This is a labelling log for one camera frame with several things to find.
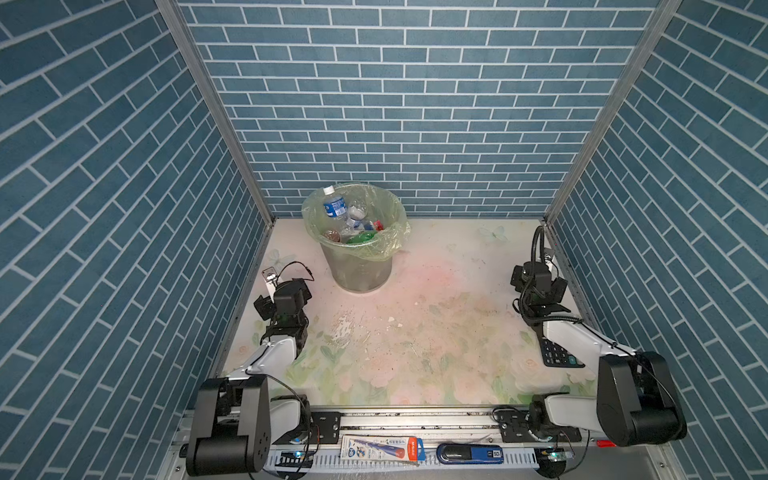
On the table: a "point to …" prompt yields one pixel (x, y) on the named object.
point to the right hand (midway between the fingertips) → (539, 269)
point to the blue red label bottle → (374, 225)
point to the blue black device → (469, 454)
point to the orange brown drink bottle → (333, 236)
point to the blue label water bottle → (334, 206)
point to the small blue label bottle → (357, 211)
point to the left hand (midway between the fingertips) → (281, 284)
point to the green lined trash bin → (360, 227)
